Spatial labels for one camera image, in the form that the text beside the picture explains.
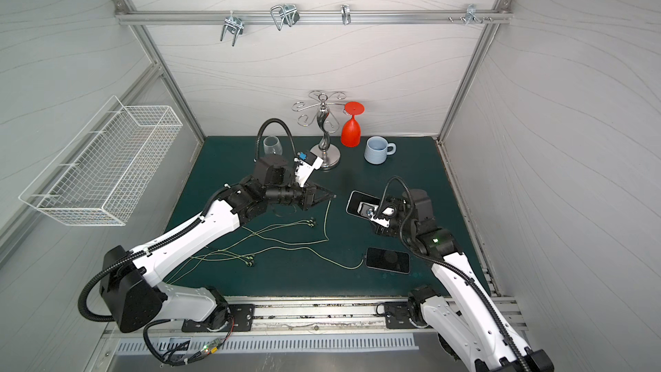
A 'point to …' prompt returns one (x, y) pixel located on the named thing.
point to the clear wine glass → (272, 145)
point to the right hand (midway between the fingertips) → (380, 202)
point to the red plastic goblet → (351, 129)
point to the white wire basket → (102, 174)
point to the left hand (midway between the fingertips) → (328, 196)
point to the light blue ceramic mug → (377, 150)
